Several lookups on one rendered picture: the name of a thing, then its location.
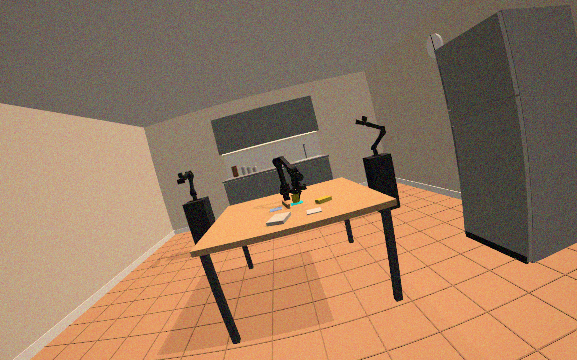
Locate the beige flat rectangular block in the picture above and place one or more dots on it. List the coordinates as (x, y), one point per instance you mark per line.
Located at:
(278, 219)

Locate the beige flat square pad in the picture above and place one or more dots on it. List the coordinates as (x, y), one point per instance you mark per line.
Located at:
(314, 211)

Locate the yellow rectangular block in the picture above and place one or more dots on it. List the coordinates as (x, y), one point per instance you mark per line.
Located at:
(323, 200)

